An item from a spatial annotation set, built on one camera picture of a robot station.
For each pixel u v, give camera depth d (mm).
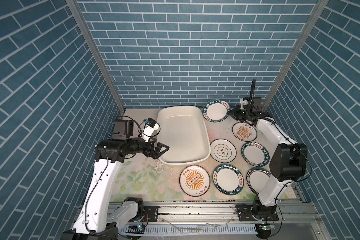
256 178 865
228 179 844
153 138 683
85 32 781
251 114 692
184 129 1079
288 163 489
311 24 756
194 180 844
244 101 841
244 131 1079
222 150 968
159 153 586
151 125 577
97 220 364
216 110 959
